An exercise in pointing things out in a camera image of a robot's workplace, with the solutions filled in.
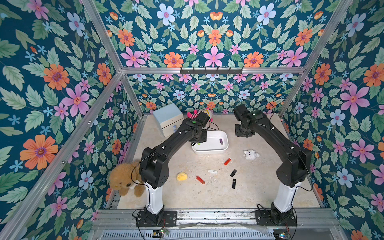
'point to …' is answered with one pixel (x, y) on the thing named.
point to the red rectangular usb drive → (227, 162)
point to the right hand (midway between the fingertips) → (242, 132)
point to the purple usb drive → (221, 141)
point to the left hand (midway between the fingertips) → (203, 138)
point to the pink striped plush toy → (206, 110)
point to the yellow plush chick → (181, 176)
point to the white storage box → (217, 142)
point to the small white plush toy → (250, 154)
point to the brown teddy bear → (125, 176)
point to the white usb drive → (212, 171)
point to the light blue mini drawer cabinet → (169, 118)
